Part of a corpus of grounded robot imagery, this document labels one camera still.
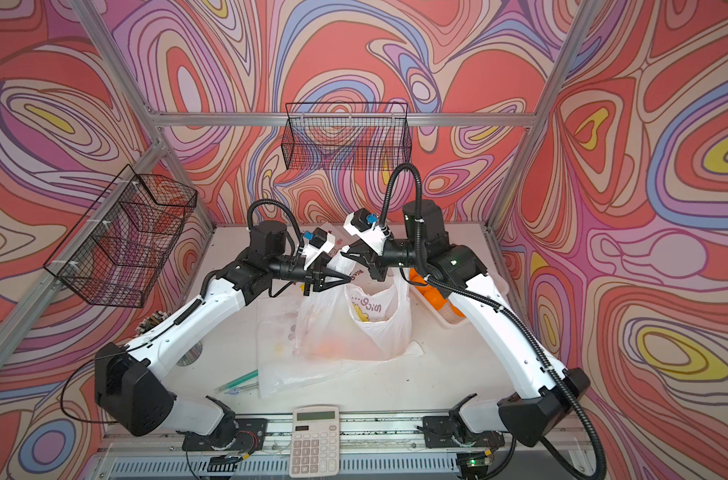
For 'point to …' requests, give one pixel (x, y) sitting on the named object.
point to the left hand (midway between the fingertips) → (350, 278)
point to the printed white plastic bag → (355, 320)
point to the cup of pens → (156, 317)
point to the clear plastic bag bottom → (283, 370)
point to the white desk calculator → (314, 450)
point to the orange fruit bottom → (433, 294)
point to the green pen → (239, 380)
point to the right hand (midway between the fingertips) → (348, 258)
